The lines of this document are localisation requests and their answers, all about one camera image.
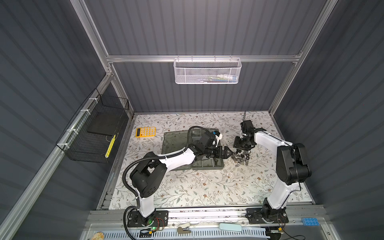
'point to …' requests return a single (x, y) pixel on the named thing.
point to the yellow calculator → (145, 131)
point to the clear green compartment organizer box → (176, 140)
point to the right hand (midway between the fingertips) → (238, 146)
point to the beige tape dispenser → (180, 230)
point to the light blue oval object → (230, 227)
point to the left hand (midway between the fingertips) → (228, 153)
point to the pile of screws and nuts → (241, 159)
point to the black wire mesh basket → (89, 134)
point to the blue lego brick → (310, 221)
